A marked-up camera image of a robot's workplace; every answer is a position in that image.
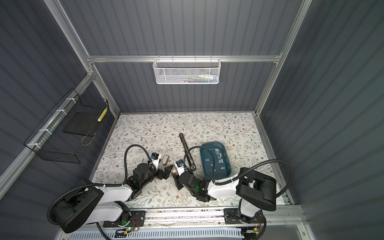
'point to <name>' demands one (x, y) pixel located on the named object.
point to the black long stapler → (189, 157)
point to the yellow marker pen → (102, 115)
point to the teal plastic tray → (222, 166)
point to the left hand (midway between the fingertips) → (166, 163)
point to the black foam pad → (83, 123)
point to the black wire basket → (49, 142)
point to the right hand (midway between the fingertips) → (176, 174)
